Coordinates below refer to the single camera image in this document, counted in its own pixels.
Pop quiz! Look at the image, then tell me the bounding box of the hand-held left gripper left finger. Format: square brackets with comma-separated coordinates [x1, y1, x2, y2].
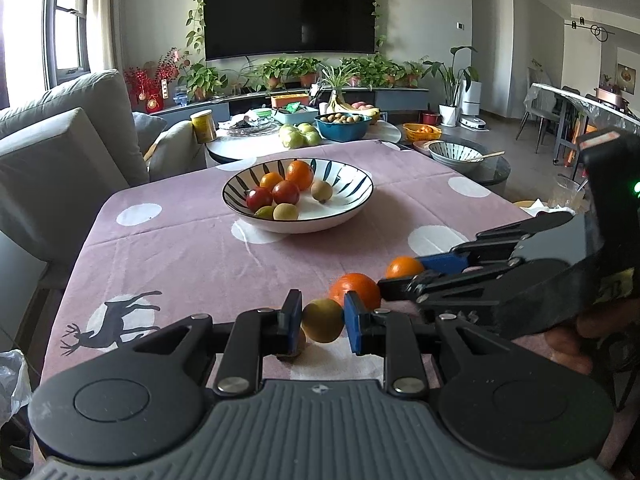
[135, 289, 304, 395]

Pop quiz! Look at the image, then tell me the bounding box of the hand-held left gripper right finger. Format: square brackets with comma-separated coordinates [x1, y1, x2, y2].
[344, 291, 506, 395]

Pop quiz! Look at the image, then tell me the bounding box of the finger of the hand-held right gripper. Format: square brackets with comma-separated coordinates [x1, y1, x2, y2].
[419, 211, 576, 273]
[377, 260, 521, 311]

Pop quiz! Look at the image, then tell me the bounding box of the large orange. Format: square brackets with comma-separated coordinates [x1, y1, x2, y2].
[286, 160, 315, 192]
[329, 273, 382, 311]

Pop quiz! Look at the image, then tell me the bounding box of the white bowl with dark stripes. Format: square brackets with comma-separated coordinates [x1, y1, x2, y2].
[222, 158, 375, 234]

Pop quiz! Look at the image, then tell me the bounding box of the red tomato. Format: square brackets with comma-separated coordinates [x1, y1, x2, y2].
[246, 186, 274, 212]

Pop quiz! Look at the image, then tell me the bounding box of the dark red apple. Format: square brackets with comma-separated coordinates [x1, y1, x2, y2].
[272, 180, 301, 207]

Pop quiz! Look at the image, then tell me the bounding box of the person's right hand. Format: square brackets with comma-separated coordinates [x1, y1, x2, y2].
[547, 305, 618, 373]

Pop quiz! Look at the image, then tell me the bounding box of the white tissue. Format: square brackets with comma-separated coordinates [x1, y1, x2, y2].
[520, 199, 576, 216]

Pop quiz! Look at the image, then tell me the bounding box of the drinking glass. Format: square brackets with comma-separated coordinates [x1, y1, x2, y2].
[550, 175, 593, 211]

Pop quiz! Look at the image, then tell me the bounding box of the dark round side table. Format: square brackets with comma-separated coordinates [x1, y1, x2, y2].
[412, 140, 511, 196]

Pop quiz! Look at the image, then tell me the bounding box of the striped bowl with spoon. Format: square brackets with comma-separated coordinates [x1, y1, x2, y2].
[428, 141, 485, 171]

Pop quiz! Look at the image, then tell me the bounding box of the orange basket of tangerines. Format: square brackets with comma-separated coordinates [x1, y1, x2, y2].
[402, 123, 443, 142]

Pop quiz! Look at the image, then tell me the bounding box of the pink tablecloth with deer print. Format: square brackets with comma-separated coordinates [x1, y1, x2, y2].
[40, 140, 621, 466]

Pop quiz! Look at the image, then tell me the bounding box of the tall plant in white pot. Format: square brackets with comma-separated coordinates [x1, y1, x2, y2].
[422, 45, 481, 127]

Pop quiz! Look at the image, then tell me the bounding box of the grey dining chair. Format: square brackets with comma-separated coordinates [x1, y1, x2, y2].
[515, 95, 548, 142]

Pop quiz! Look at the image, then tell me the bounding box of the blue bowl of nuts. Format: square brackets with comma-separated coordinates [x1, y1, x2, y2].
[314, 114, 373, 142]

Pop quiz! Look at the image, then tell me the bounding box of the white air purifier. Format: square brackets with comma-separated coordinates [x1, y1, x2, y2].
[462, 81, 483, 116]

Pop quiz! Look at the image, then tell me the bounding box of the dark grey television cabinet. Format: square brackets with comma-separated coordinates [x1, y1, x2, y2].
[160, 87, 431, 121]

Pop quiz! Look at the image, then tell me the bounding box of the dining table with clear cover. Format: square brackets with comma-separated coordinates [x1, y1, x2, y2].
[529, 82, 640, 133]

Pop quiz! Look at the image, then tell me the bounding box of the copper pot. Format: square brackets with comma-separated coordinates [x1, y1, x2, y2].
[595, 86, 626, 107]

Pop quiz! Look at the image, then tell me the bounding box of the white round coffee table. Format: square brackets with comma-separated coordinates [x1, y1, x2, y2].
[205, 120, 402, 163]

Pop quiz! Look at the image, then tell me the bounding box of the bunch of yellow bananas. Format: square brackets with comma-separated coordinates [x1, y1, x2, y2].
[327, 95, 368, 113]

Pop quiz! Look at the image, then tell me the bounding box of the glass plate of snacks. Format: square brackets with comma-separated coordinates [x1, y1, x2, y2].
[220, 115, 281, 137]

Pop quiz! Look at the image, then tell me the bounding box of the light grey cushion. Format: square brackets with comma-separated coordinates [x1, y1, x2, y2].
[147, 120, 208, 181]

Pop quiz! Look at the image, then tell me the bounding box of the grey-blue tray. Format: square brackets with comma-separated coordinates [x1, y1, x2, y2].
[272, 105, 319, 125]

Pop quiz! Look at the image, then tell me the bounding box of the yellow can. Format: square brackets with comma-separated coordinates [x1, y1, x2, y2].
[190, 109, 218, 144]

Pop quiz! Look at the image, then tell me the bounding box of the spider plant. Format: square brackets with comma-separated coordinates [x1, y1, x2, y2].
[320, 65, 361, 106]

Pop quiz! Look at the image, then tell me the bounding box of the orange box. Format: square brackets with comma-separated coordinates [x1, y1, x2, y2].
[270, 93, 310, 109]

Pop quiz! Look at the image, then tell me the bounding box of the row of potted green plants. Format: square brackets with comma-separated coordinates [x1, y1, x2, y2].
[179, 56, 426, 102]

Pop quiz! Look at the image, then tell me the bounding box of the red festive decoration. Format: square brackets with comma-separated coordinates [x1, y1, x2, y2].
[124, 49, 191, 113]

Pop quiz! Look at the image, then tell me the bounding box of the grey sofa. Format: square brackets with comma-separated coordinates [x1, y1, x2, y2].
[0, 69, 151, 261]

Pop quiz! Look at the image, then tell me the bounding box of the clear plastic bag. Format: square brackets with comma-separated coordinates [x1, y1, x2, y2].
[0, 349, 33, 431]

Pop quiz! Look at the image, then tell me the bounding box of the white curtain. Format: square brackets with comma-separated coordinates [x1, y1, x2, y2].
[89, 0, 128, 73]

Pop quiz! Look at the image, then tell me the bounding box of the dark framed window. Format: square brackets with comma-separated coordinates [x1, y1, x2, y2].
[42, 0, 93, 91]

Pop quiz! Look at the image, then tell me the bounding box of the black ring wall lamp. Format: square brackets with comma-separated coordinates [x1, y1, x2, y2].
[564, 19, 615, 43]

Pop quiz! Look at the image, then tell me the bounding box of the wall-mounted black television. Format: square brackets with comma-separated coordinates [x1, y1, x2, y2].
[202, 0, 377, 61]

